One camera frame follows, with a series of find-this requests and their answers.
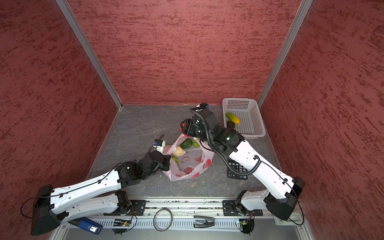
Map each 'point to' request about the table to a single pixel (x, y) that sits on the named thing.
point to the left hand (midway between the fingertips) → (170, 160)
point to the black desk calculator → (238, 167)
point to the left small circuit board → (121, 222)
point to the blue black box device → (87, 225)
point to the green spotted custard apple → (195, 143)
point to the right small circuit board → (247, 225)
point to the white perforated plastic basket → (251, 125)
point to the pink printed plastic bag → (194, 161)
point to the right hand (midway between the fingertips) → (183, 130)
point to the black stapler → (203, 221)
